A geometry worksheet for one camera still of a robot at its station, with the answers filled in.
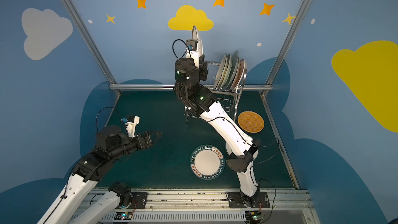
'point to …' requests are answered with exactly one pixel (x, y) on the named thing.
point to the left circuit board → (123, 215)
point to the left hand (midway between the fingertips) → (158, 135)
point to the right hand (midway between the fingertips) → (204, 58)
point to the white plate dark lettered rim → (207, 162)
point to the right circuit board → (253, 215)
